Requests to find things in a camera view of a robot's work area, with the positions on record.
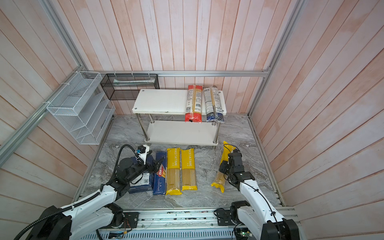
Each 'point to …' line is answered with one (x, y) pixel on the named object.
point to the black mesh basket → (125, 86)
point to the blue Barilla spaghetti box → (159, 179)
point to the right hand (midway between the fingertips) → (223, 163)
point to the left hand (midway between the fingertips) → (157, 156)
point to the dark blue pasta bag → (144, 183)
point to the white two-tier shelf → (161, 114)
